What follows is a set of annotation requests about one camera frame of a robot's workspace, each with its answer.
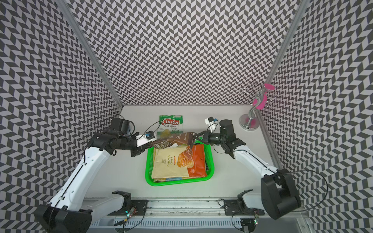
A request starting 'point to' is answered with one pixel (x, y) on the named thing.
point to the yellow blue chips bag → (174, 179)
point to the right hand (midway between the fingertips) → (195, 139)
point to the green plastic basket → (210, 168)
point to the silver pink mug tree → (260, 97)
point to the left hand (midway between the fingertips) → (147, 145)
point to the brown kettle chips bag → (183, 139)
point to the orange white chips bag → (177, 162)
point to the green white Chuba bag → (169, 125)
